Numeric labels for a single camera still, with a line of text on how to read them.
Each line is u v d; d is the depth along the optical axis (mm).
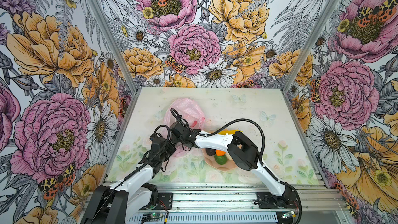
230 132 602
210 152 832
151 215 712
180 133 729
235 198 763
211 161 844
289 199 641
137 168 559
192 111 994
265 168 596
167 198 750
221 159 813
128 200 440
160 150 648
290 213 714
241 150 596
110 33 897
